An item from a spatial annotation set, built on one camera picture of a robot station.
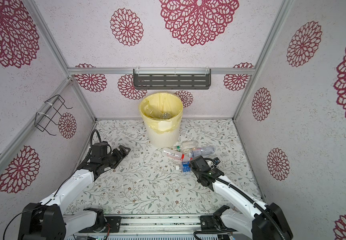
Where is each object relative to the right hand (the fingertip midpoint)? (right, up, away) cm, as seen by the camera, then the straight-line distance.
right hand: (194, 165), depth 85 cm
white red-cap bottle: (-10, +5, +10) cm, 15 cm away
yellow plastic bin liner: (-20, +41, +13) cm, 47 cm away
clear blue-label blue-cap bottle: (-5, -1, +3) cm, 7 cm away
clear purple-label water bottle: (+7, +6, +15) cm, 18 cm away
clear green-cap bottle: (-3, +10, +18) cm, 21 cm away
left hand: (-39, +6, +1) cm, 39 cm away
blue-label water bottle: (-25, +33, +16) cm, 44 cm away
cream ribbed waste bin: (-18, +23, -2) cm, 30 cm away
